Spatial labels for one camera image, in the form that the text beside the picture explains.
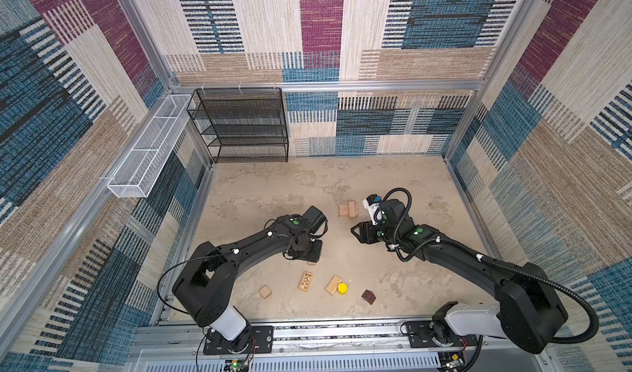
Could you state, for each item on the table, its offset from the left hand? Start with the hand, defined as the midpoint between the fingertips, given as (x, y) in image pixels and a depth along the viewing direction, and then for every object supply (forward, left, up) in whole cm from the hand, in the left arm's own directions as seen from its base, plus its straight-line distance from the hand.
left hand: (315, 253), depth 85 cm
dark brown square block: (-13, -17, -5) cm, 22 cm away
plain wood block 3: (-4, +1, 0) cm, 4 cm away
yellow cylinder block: (-10, -9, -4) cm, 14 cm away
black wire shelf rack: (+54, +32, +13) cm, 64 cm away
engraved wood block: (+19, -12, -4) cm, 22 cm away
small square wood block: (-11, +16, -5) cm, 20 cm away
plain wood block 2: (+23, -12, -5) cm, 26 cm away
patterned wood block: (-8, +3, -4) cm, 10 cm away
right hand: (+5, -15, +5) cm, 17 cm away
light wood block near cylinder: (-9, -6, -5) cm, 12 cm away
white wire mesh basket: (+12, +50, +27) cm, 58 cm away
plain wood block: (+21, -15, -4) cm, 26 cm away
